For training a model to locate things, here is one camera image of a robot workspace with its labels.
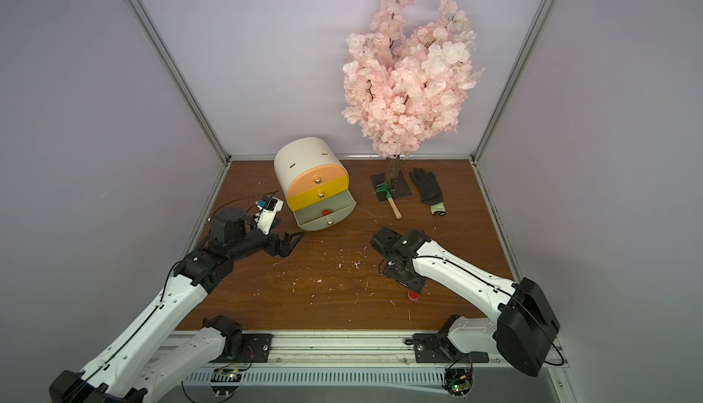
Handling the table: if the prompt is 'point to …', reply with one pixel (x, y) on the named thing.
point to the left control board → (225, 382)
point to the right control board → (458, 381)
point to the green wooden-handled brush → (383, 188)
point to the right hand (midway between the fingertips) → (397, 272)
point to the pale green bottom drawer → (328, 215)
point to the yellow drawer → (319, 192)
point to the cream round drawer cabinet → (294, 154)
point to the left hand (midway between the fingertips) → (293, 225)
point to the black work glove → (429, 190)
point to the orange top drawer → (314, 176)
